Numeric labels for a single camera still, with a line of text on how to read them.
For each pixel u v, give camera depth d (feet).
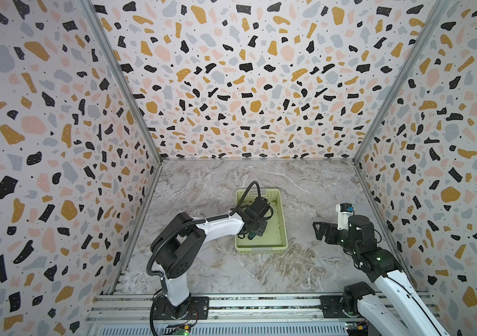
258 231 2.68
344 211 2.26
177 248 1.54
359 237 1.92
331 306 2.44
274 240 3.00
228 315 2.40
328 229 2.30
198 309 2.40
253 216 2.33
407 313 1.49
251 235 2.87
